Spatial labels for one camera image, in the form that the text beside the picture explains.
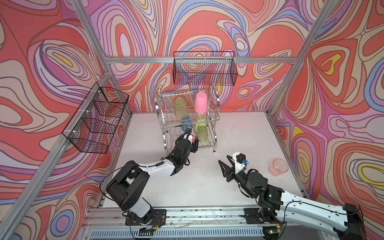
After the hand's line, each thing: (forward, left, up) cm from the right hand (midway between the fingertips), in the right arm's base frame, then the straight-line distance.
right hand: (223, 162), depth 73 cm
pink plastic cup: (+27, +10, +15) cm, 32 cm away
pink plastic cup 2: (+12, +14, +4) cm, 19 cm away
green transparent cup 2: (+23, +8, -7) cm, 25 cm away
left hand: (+19, +14, -3) cm, 24 cm away
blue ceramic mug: (+32, +19, -6) cm, 37 cm away
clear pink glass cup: (+4, -38, -19) cm, 42 cm away
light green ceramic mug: (+29, +9, -2) cm, 31 cm away
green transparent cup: (+23, +21, +16) cm, 35 cm away
